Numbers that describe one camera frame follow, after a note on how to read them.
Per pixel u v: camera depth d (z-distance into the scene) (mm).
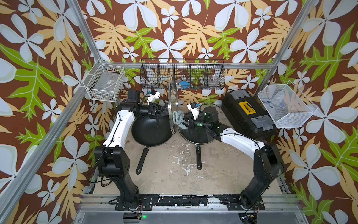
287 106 826
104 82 849
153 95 703
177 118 746
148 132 956
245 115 923
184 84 953
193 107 718
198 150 857
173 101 1179
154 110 662
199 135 942
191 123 708
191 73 951
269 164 463
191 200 752
